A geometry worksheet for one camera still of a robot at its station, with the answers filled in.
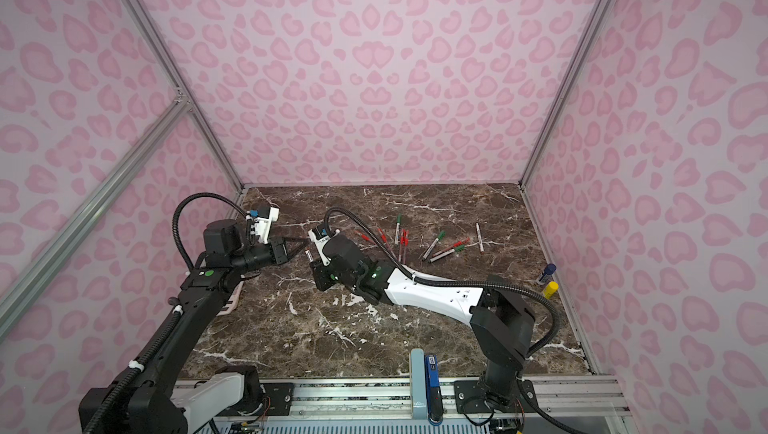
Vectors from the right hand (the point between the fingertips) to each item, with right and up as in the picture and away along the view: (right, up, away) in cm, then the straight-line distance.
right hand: (311, 263), depth 75 cm
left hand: (-1, +6, 0) cm, 6 cm away
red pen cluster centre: (+24, +2, +26) cm, 35 cm away
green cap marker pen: (+34, +1, +26) cm, 43 cm away
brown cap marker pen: (+51, +4, +28) cm, 58 cm away
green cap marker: (+43, +1, +25) cm, 50 cm away
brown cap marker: (-1, +3, 0) cm, 3 cm away
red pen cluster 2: (+17, +4, +28) cm, 33 cm away
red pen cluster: (+26, +2, +26) cm, 36 cm away
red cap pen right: (+42, +2, +26) cm, 50 cm away
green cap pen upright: (+22, +5, +29) cm, 37 cm away
